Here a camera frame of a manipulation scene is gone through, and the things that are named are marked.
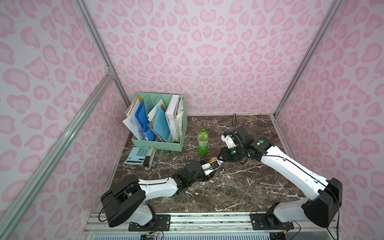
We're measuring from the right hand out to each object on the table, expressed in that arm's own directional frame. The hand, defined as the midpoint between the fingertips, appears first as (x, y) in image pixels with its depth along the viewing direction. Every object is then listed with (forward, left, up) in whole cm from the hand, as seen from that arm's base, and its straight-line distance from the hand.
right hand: (218, 158), depth 75 cm
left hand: (+2, +2, -6) cm, 7 cm away
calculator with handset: (+10, +47, -16) cm, 51 cm away
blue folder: (+26, +45, +4) cm, 52 cm away
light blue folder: (+22, +33, 0) cm, 39 cm away
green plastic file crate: (+41, +43, +3) cm, 59 cm away
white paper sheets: (+21, +50, +3) cm, 54 cm away
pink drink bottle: (-6, +2, +5) cm, 8 cm away
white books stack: (+24, +24, +7) cm, 34 cm away
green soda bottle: (+13, +8, -3) cm, 15 cm away
